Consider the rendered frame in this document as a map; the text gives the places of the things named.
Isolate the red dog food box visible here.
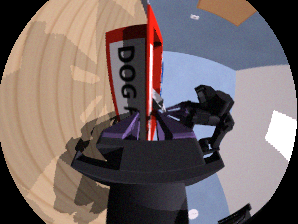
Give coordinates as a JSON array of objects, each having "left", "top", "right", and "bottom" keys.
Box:
[{"left": 106, "top": 5, "right": 163, "bottom": 140}]

